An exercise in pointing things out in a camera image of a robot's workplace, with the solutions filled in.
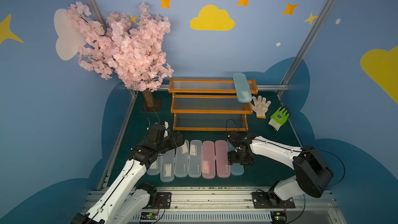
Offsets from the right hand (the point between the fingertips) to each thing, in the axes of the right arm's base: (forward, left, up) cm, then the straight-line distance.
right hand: (237, 161), depth 86 cm
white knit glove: (+44, -21, -2) cm, 49 cm away
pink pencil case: (0, +16, 0) cm, 16 cm away
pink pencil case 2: (-4, +8, -1) cm, 9 cm away
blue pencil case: (+26, 0, +29) cm, 39 cm away
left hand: (+5, +32, +16) cm, 36 cm away
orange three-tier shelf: (+29, +18, +14) cm, 37 cm away
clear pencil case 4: (0, +24, -1) cm, 24 cm away
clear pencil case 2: (-6, +39, 0) cm, 39 cm away
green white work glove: (+32, -31, -1) cm, 44 cm away
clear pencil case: (-7, +46, 0) cm, 46 cm away
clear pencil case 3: (-1, +31, 0) cm, 31 cm away
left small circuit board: (-28, +44, -2) cm, 52 cm away
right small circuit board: (-24, -18, -4) cm, 31 cm away
